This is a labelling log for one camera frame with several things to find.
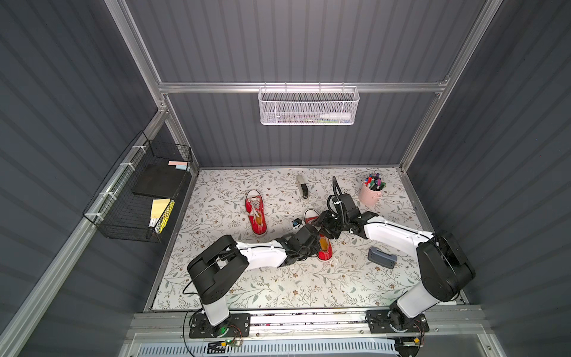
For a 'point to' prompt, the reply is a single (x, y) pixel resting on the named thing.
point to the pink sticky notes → (179, 164)
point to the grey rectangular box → (381, 258)
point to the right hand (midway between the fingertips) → (315, 224)
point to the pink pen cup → (368, 196)
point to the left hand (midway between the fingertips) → (322, 245)
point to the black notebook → (159, 180)
